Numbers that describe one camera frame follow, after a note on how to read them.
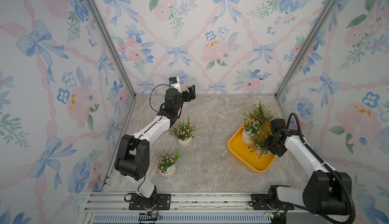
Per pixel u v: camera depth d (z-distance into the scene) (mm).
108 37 863
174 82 730
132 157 473
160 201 761
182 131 824
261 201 718
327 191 412
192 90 776
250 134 858
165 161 732
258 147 819
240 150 931
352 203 362
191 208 732
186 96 764
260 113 882
